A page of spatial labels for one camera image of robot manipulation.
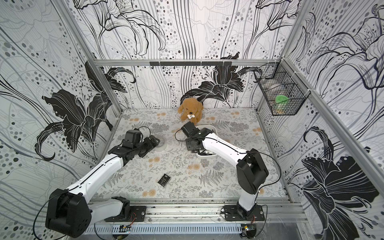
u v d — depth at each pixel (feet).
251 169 1.48
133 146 2.10
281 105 2.63
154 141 2.47
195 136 2.01
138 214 2.42
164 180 2.69
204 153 2.89
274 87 2.57
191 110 3.21
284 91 2.61
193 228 2.51
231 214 2.39
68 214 1.30
